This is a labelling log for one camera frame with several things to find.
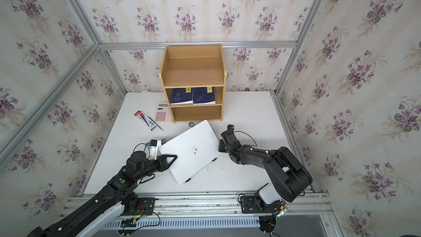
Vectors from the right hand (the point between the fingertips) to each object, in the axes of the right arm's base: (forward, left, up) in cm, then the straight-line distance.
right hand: (223, 143), depth 93 cm
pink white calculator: (+21, +39, +1) cm, 44 cm away
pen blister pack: (+15, +48, 0) cm, 50 cm away
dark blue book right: (+21, +13, +17) cm, 30 cm away
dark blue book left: (+20, +24, +17) cm, 36 cm away
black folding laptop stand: (+5, +18, +11) cm, 22 cm away
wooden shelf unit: (+24, +16, +28) cm, 41 cm away
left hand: (-14, +22, +9) cm, 28 cm away
